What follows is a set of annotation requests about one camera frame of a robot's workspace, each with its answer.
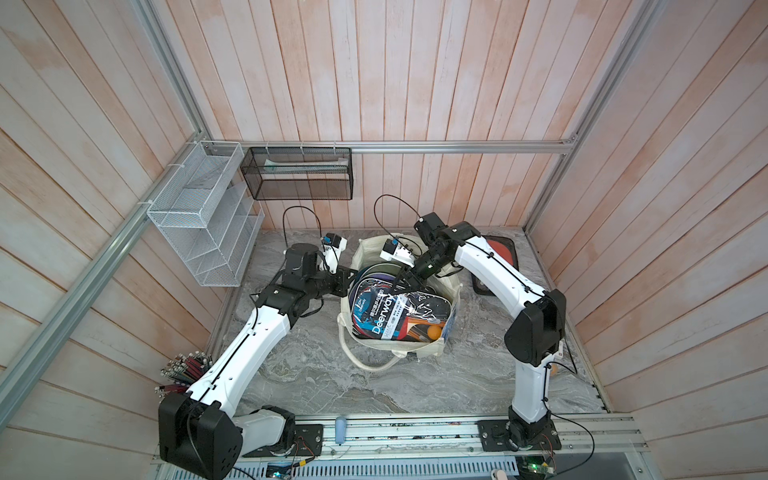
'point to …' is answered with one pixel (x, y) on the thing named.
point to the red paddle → (505, 247)
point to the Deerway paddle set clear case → (377, 312)
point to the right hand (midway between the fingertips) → (393, 288)
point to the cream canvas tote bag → (375, 355)
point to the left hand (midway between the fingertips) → (356, 277)
